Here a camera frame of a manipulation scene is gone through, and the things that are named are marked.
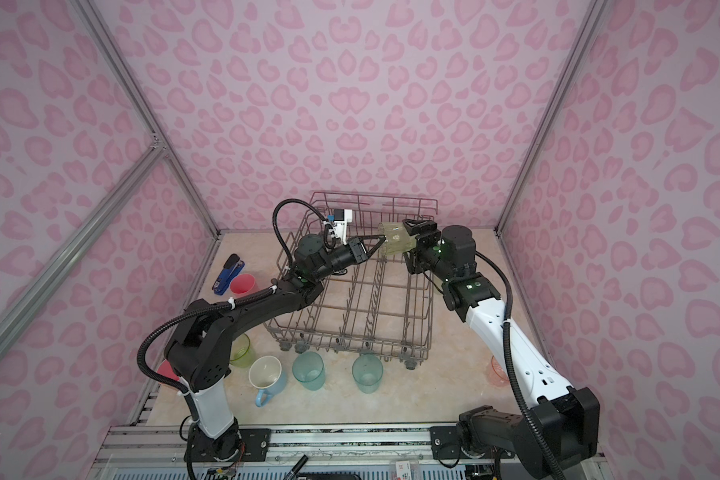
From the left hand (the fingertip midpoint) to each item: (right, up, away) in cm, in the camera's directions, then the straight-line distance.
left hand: (388, 235), depth 73 cm
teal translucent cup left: (-22, -37, +11) cm, 45 cm away
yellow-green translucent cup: (+3, -1, +1) cm, 3 cm away
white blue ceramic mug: (-33, -38, +9) cm, 51 cm away
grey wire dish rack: (-2, -22, +21) cm, 31 cm away
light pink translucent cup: (+28, -35, +3) cm, 45 cm away
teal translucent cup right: (-5, -37, +10) cm, 39 cm away
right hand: (+3, +2, -2) cm, 4 cm away
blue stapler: (-54, -9, +33) cm, 64 cm away
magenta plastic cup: (-39, -24, -23) cm, 51 cm away
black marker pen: (-21, -54, -3) cm, 59 cm away
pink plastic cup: (-46, -14, +25) cm, 55 cm away
